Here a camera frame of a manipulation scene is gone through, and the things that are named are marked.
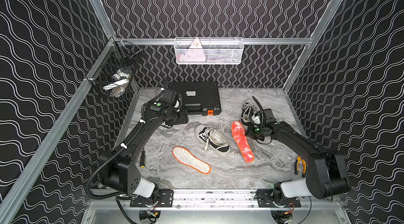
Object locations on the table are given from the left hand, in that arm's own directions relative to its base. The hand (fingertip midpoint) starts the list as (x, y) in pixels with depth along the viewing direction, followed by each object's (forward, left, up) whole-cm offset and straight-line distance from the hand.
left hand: (184, 117), depth 80 cm
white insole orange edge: (-13, -1, -20) cm, 24 cm away
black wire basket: (+39, +46, +8) cm, 61 cm away
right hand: (+1, -34, -12) cm, 36 cm away
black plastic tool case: (+26, -5, -13) cm, 29 cm away
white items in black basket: (+5, +30, +14) cm, 34 cm away
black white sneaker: (-3, -16, -18) cm, 24 cm away
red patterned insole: (-7, -33, -14) cm, 37 cm away
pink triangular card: (+33, -3, +15) cm, 36 cm away
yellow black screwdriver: (-16, +22, -19) cm, 33 cm away
